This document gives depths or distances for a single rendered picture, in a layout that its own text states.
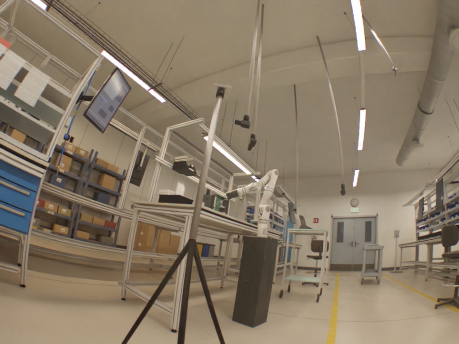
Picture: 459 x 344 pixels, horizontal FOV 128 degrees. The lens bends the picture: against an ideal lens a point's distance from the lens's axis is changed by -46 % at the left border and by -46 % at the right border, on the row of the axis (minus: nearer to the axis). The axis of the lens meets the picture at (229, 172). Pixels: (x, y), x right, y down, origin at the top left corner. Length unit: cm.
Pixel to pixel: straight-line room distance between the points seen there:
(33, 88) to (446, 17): 436
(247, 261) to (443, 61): 377
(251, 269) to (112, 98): 193
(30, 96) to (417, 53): 452
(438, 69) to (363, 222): 621
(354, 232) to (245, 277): 674
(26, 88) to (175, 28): 262
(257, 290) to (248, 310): 21
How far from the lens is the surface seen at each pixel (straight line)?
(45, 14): 236
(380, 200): 858
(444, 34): 349
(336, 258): 826
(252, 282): 191
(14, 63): 202
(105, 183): 520
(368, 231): 837
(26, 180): 118
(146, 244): 532
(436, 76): 392
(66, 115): 194
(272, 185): 211
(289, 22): 343
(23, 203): 118
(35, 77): 198
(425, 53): 377
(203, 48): 385
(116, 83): 191
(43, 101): 202
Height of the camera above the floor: 76
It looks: 20 degrees up
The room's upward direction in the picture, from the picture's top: 8 degrees clockwise
